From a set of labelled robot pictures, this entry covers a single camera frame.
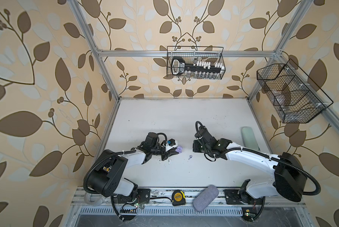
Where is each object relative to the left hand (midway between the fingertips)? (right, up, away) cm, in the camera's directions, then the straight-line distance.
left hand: (177, 149), depth 84 cm
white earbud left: (-11, -8, +2) cm, 14 cm away
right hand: (+9, +2, -1) cm, 10 cm away
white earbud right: (-5, -8, +2) cm, 10 cm away
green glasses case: (+48, +4, +9) cm, 49 cm away
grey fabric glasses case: (+16, -21, -12) cm, 28 cm away
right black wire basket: (+62, +30, -11) cm, 70 cm away
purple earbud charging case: (+1, 0, 0) cm, 1 cm away
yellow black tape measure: (0, -22, -13) cm, 25 cm away
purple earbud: (+8, -6, +5) cm, 11 cm away
